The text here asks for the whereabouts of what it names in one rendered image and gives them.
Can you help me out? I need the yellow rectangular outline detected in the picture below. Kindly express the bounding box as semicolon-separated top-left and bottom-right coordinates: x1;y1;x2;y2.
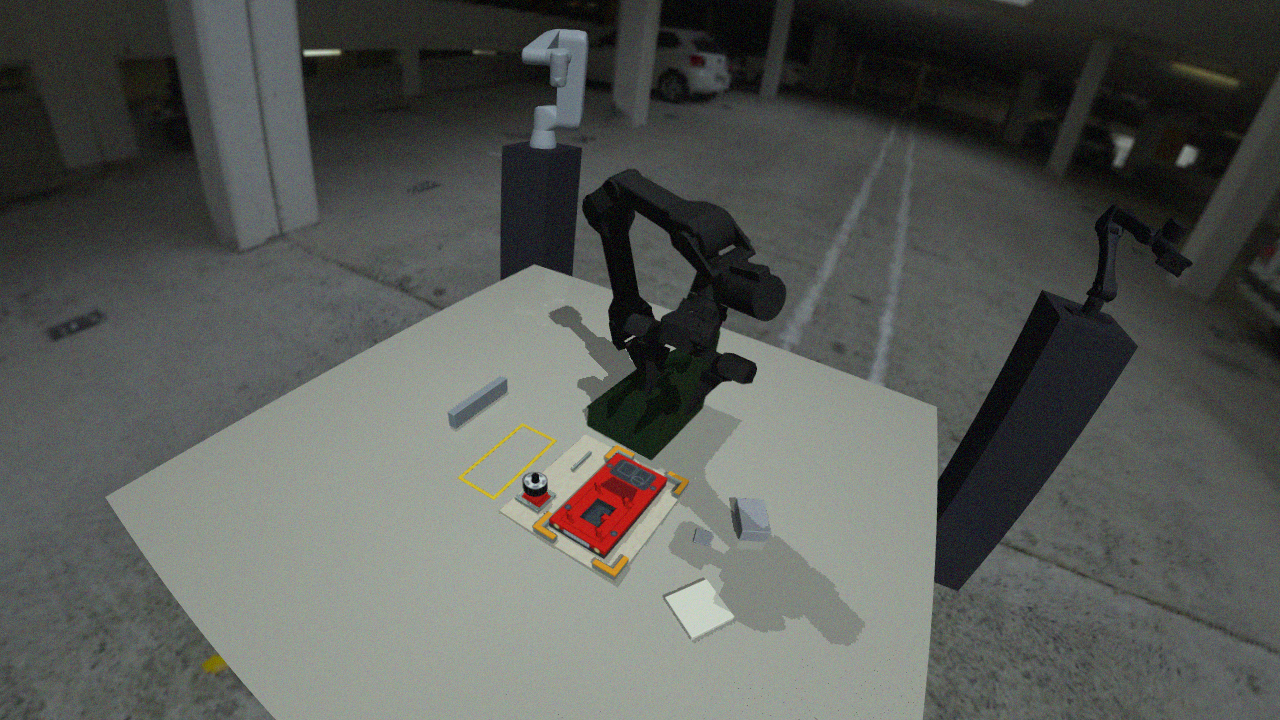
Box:
457;424;556;500

